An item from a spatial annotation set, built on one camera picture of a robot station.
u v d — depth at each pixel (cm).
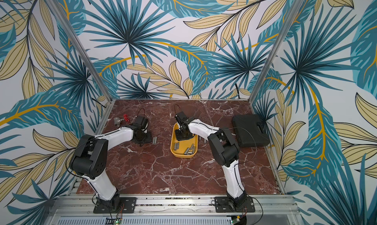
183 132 82
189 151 91
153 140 95
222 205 73
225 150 54
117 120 103
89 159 48
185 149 93
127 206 73
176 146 93
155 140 95
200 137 64
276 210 74
